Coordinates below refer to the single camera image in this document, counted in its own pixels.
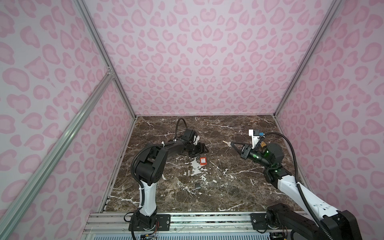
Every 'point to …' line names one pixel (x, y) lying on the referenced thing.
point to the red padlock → (203, 161)
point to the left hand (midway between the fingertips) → (207, 150)
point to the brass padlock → (262, 144)
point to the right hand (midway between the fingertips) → (232, 144)
